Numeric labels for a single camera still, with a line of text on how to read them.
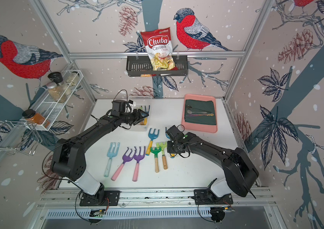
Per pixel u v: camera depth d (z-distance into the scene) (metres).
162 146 0.92
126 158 0.88
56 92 0.72
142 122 1.01
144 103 1.25
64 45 0.88
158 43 0.81
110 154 0.90
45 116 0.65
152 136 0.97
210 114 1.10
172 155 0.83
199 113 1.11
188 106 1.14
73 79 0.84
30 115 0.59
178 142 0.72
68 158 0.46
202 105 1.18
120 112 0.71
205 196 0.73
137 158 0.88
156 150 0.90
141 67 0.95
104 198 0.71
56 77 0.74
